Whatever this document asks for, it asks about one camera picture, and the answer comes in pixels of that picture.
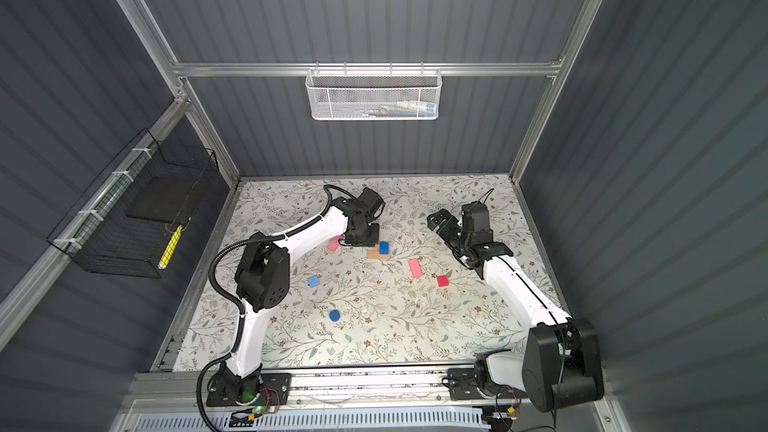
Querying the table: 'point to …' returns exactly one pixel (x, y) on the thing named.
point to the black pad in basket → (168, 199)
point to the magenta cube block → (443, 281)
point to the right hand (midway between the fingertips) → (440, 226)
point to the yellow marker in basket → (170, 248)
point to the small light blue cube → (313, 281)
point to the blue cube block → (384, 248)
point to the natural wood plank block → (376, 253)
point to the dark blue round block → (334, 315)
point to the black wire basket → (128, 218)
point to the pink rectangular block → (415, 268)
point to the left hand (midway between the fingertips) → (373, 241)
